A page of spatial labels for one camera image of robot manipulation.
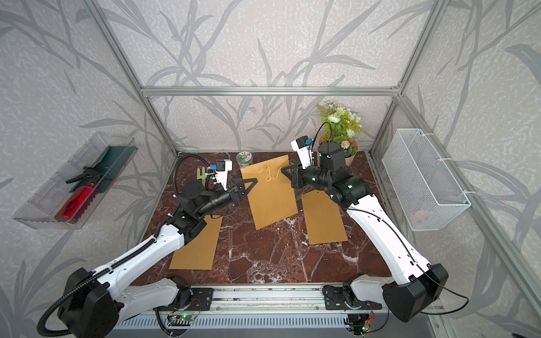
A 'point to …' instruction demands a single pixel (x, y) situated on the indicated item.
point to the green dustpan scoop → (103, 172)
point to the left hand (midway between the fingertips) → (256, 184)
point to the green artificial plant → (341, 126)
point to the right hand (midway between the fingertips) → (282, 169)
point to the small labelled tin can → (244, 158)
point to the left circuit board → (184, 320)
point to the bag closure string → (272, 178)
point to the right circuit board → (366, 325)
